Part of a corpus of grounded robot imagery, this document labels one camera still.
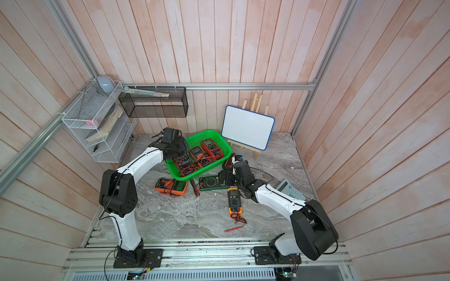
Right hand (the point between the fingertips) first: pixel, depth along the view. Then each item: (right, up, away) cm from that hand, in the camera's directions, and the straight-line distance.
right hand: (225, 173), depth 88 cm
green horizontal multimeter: (-9, -6, +7) cm, 13 cm away
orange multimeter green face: (-28, -7, +1) cm, 29 cm away
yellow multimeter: (+5, -16, -3) cm, 17 cm away
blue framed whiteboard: (+12, +25, +9) cm, 29 cm away
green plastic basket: (-19, +18, +21) cm, 33 cm away
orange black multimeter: (-15, +8, +15) cm, 22 cm away
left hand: (-24, +13, +8) cm, 29 cm away
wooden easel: (+17, +38, +4) cm, 42 cm away
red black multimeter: (-8, +13, +17) cm, 22 cm away
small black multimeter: (+2, +4, +13) cm, 14 cm away
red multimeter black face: (-22, +1, +10) cm, 24 cm away
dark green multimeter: (-22, +7, +4) cm, 23 cm away
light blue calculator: (+33, -8, +4) cm, 34 cm away
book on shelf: (-56, +26, -7) cm, 62 cm away
